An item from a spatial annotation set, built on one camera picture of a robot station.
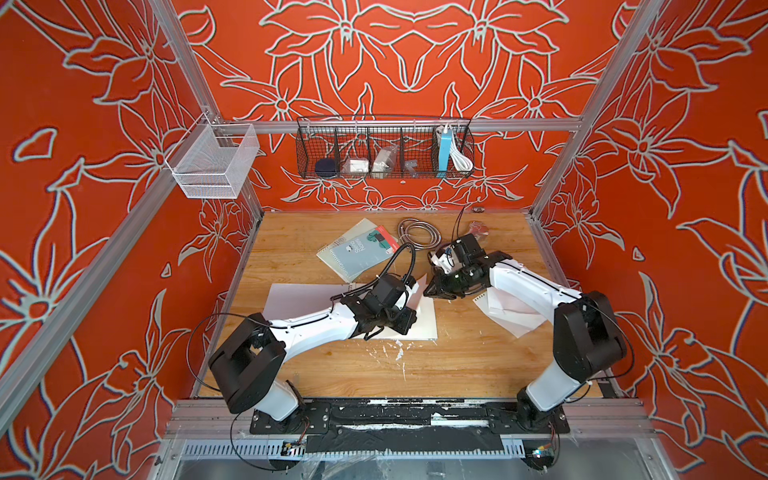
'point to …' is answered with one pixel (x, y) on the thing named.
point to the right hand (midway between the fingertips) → (421, 293)
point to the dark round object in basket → (326, 167)
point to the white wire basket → (214, 161)
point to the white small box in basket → (356, 165)
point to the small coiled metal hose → (409, 224)
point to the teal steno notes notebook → (365, 250)
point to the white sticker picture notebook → (291, 301)
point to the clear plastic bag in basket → (383, 162)
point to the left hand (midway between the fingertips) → (416, 317)
